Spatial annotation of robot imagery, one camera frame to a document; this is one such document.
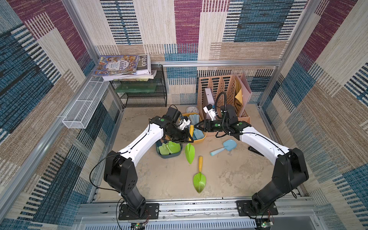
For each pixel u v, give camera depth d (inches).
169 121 23.8
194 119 40.4
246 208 28.9
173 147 36.9
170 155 36.1
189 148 29.9
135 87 38.9
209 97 38.0
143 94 45.8
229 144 38.2
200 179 32.0
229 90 42.9
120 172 17.3
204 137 37.0
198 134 39.1
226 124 25.8
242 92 35.9
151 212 28.8
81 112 36.7
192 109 45.3
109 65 32.0
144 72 31.8
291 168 17.4
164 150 37.0
